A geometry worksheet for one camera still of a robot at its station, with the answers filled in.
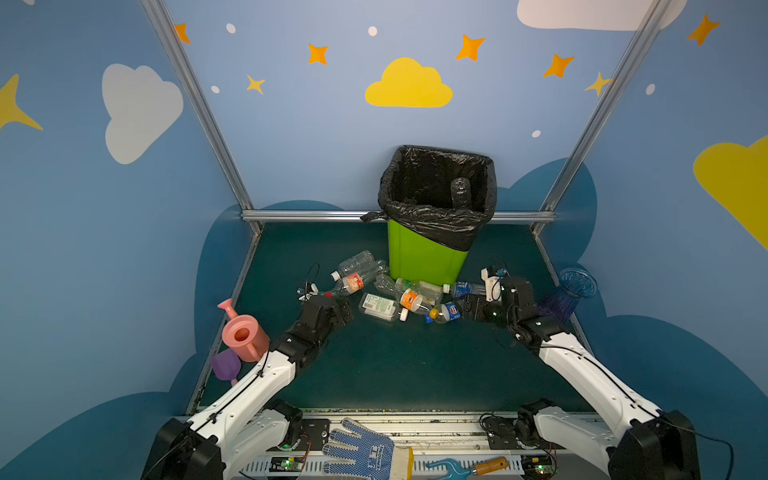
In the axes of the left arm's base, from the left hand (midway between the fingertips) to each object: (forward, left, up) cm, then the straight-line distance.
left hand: (342, 308), depth 84 cm
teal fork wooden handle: (-37, -31, -13) cm, 50 cm away
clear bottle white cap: (+22, -3, -8) cm, 24 cm away
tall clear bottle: (+36, -37, +13) cm, 53 cm away
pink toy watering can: (-10, +24, -1) cm, 26 cm away
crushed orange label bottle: (+7, -19, -5) cm, 21 cm away
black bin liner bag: (+41, -22, +8) cm, 48 cm away
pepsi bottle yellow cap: (+4, -32, -8) cm, 33 cm away
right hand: (+2, -37, +3) cm, 37 cm away
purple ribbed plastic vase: (+7, -68, +4) cm, 68 cm away
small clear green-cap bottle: (+11, -27, -9) cm, 31 cm away
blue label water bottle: (+11, -40, -6) cm, 42 cm away
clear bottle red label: (+13, -1, -7) cm, 15 cm away
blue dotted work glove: (-34, -11, -11) cm, 37 cm away
